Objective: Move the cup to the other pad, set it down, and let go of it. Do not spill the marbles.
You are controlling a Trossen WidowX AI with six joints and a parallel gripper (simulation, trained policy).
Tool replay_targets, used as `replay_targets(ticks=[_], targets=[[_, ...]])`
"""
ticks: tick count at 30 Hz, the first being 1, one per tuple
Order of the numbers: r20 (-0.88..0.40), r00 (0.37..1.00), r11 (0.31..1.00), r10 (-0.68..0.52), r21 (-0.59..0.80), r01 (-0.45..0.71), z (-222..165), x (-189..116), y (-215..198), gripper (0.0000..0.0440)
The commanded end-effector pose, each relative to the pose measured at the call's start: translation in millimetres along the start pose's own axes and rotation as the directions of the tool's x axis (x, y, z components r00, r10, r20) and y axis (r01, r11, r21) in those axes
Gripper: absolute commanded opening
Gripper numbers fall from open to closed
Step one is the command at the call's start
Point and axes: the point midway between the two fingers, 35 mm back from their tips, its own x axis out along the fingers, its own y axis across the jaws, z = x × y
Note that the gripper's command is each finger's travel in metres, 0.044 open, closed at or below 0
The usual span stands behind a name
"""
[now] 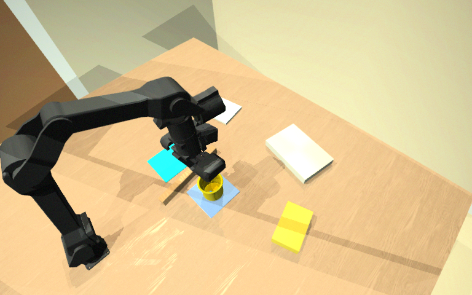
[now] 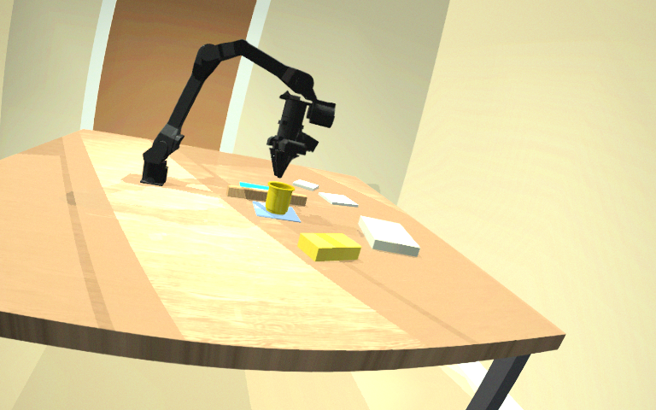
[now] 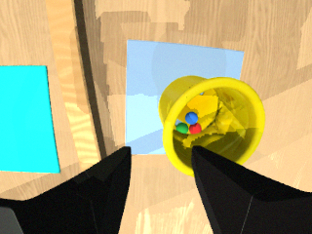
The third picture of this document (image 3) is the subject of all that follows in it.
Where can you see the yellow cup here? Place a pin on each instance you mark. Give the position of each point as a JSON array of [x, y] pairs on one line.
[[230, 114]]

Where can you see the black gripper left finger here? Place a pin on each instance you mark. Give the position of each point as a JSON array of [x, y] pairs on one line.
[[92, 202]]

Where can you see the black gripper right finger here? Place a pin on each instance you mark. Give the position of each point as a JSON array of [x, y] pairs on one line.
[[240, 201]]

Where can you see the green marble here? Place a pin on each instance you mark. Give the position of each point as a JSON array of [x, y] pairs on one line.
[[182, 127]]

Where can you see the light wooden long bar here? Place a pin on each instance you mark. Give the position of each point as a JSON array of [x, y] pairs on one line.
[[76, 79]]

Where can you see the blue marble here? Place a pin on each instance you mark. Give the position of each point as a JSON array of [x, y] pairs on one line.
[[192, 118]]

